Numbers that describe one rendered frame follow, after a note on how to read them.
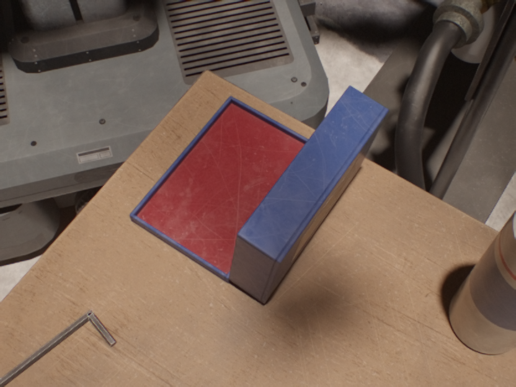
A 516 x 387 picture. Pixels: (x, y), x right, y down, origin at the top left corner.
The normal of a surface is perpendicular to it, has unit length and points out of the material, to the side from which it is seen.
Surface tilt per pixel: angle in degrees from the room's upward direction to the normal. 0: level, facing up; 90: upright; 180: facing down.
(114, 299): 0
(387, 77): 0
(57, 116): 0
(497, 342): 90
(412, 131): 46
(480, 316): 90
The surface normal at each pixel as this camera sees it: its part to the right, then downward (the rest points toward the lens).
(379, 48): 0.00, -0.47
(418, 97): -0.02, 0.13
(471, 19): -0.45, 0.66
